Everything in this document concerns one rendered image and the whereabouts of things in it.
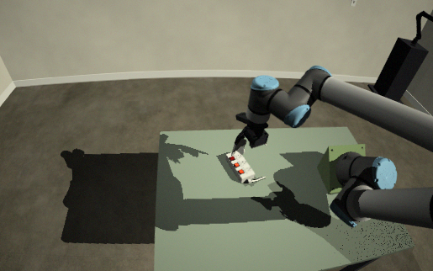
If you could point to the white power strip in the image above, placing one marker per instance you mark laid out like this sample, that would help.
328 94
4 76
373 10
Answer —
240 167

